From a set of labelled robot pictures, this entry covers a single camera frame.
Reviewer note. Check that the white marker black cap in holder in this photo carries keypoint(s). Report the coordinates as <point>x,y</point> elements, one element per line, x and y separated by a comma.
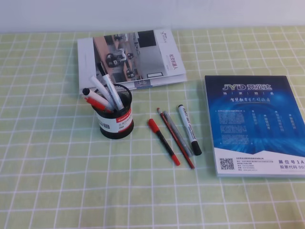
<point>88,92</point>

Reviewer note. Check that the black mesh pen holder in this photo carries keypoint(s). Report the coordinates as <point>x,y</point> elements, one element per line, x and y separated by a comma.
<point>118,124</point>

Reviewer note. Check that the white marker with black cap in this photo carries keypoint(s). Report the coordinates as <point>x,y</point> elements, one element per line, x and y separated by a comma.
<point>185,119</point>

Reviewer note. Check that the red pencil with eraser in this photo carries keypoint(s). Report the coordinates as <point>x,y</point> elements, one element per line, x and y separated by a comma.
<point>182,149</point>

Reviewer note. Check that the red pen in holder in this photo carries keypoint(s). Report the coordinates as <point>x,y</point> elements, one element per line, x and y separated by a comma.
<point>101,104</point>

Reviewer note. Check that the red and black pen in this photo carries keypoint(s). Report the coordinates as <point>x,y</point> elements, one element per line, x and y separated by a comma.
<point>154,127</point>

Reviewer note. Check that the blue JYD booklet stack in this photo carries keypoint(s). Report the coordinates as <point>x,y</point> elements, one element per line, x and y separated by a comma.
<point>257,128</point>

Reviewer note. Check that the white brochure stack with photo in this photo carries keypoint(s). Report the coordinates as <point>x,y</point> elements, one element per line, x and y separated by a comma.
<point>136,60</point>

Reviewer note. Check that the grey pen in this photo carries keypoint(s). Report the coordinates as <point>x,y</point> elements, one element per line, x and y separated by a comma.
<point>177,133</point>

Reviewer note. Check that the white marker black tip in holder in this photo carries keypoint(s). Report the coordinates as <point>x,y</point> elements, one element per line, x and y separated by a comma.
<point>111,87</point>

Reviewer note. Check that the white pen in holder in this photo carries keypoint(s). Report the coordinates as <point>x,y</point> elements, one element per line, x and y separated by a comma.
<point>103,91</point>

